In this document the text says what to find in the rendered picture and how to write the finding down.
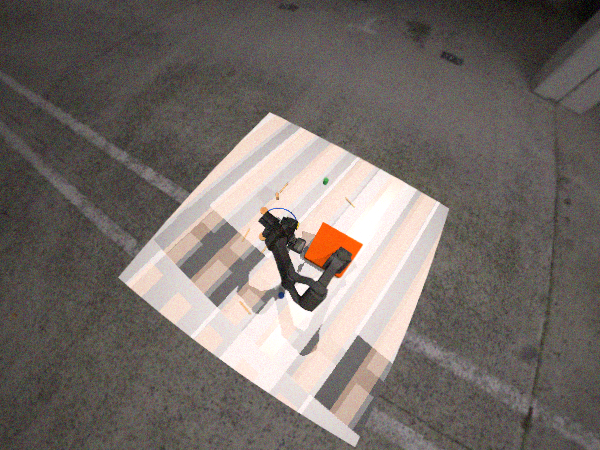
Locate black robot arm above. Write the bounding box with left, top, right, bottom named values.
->
left=258, top=211, right=352, bottom=312

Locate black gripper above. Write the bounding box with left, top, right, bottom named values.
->
left=262, top=228, right=306, bottom=254

